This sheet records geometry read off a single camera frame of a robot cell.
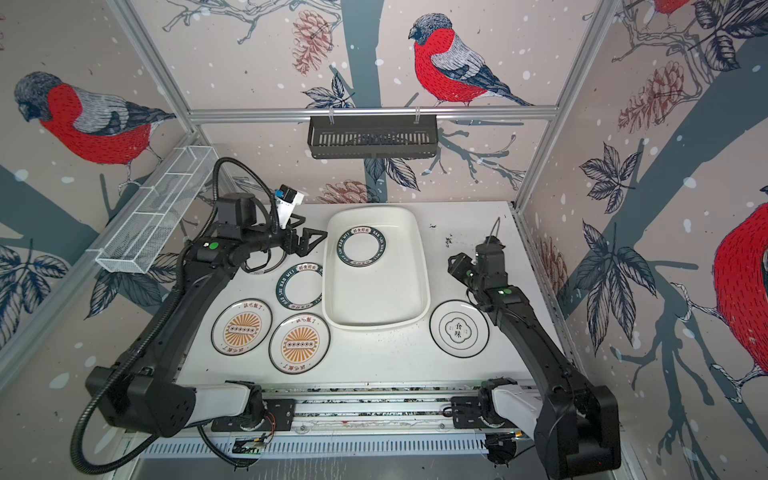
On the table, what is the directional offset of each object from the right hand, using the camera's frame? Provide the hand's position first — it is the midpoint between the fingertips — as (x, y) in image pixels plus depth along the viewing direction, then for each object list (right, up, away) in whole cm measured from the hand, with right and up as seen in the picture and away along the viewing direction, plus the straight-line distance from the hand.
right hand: (455, 264), depth 83 cm
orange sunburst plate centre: (-45, -24, +2) cm, 51 cm away
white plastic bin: (-24, -5, +19) cm, 31 cm away
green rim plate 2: (-50, -10, +16) cm, 53 cm away
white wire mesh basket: (-81, +7, -12) cm, 82 cm away
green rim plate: (-30, +4, +24) cm, 39 cm away
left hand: (-38, +11, -11) cm, 41 cm away
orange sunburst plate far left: (-64, -20, +5) cm, 67 cm away
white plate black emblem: (+2, -20, +5) cm, 21 cm away
